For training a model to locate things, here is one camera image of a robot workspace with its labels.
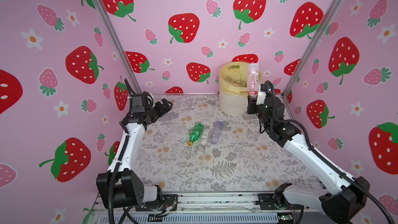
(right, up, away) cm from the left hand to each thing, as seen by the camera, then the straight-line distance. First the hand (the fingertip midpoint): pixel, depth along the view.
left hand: (167, 106), depth 81 cm
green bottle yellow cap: (+14, -17, +12) cm, 25 cm away
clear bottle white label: (+20, -18, +10) cm, 29 cm away
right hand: (+43, +5, -8) cm, 44 cm away
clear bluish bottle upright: (+29, -14, +21) cm, 38 cm away
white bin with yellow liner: (+36, +10, +5) cm, 38 cm away
